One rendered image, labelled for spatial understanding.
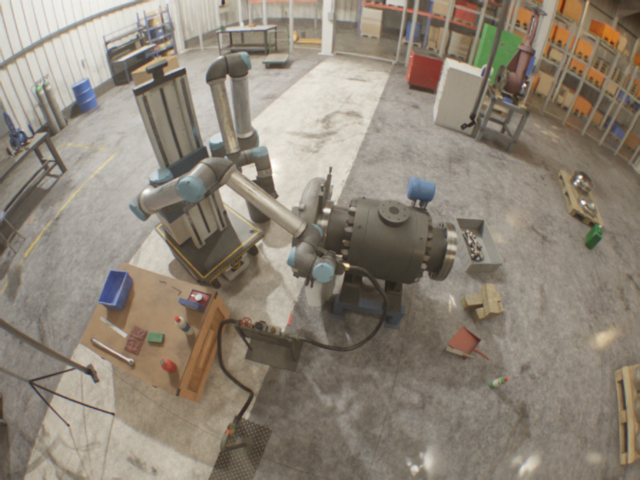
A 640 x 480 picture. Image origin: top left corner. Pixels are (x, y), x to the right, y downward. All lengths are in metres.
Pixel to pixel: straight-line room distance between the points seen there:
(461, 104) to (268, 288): 4.34
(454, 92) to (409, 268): 3.84
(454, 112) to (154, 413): 5.79
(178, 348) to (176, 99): 1.60
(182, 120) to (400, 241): 1.63
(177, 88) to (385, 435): 2.73
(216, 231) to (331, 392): 1.69
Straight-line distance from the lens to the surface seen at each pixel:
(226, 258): 2.39
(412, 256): 1.87
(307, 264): 1.22
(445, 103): 5.27
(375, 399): 2.27
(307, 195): 1.81
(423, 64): 6.74
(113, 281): 2.51
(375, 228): 1.83
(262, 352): 2.31
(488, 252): 3.34
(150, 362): 2.07
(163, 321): 2.12
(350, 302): 2.18
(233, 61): 1.64
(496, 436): 2.70
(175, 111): 1.92
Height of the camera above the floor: 2.21
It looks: 52 degrees down
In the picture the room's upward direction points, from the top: 3 degrees clockwise
